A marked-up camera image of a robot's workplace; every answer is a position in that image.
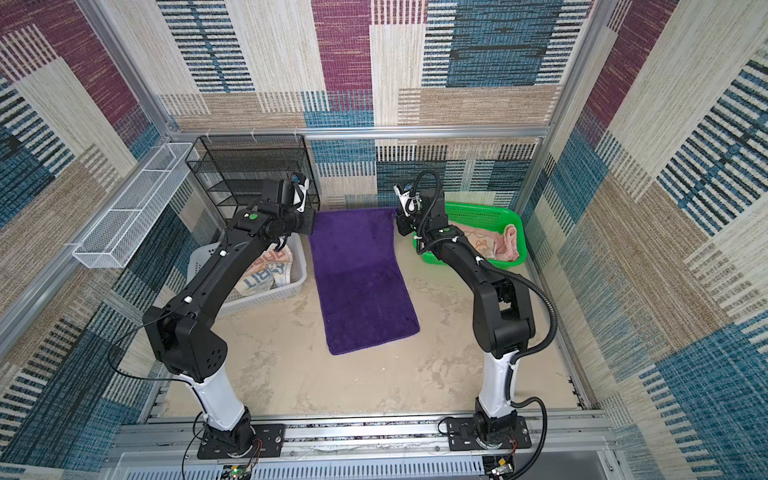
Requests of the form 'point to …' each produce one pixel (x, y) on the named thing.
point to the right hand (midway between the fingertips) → (400, 210)
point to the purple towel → (363, 277)
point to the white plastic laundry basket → (201, 255)
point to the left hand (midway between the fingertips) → (308, 209)
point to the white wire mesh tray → (136, 206)
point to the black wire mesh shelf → (234, 167)
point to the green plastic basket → (487, 216)
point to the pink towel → (499, 246)
